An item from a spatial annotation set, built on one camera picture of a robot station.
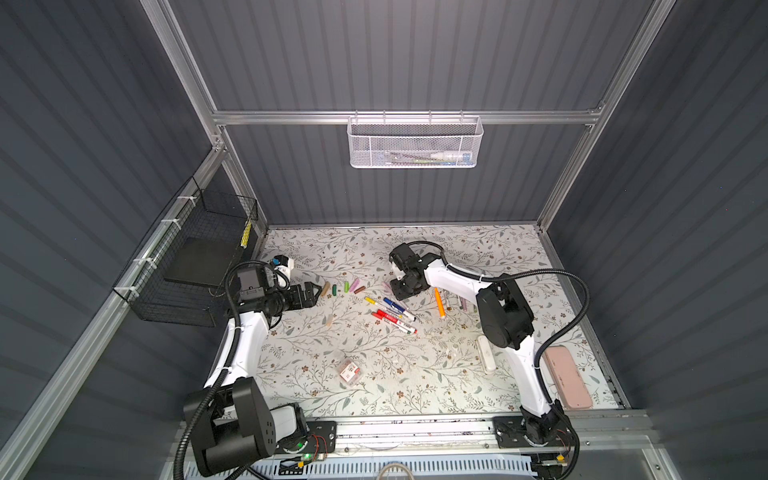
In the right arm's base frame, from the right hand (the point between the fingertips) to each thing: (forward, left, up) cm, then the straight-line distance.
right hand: (401, 293), depth 100 cm
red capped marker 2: (-10, +4, 0) cm, 11 cm away
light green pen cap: (+3, +19, 0) cm, 19 cm away
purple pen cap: (+4, +16, 0) cm, 16 cm away
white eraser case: (-23, -24, +3) cm, 33 cm away
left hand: (-8, +28, +14) cm, 32 cm away
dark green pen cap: (+2, +23, 0) cm, 23 cm away
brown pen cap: (+2, +26, 0) cm, 26 cm away
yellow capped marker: (-5, +6, 0) cm, 8 cm away
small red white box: (-26, +15, +1) cm, 30 cm away
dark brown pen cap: (+2, +14, -1) cm, 15 cm away
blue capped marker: (-5, +1, 0) cm, 6 cm away
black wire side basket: (-14, +52, +31) cm, 62 cm away
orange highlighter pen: (-3, -13, -1) cm, 13 cm away
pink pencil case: (-28, -45, 0) cm, 53 cm away
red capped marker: (-9, +3, 0) cm, 10 cm away
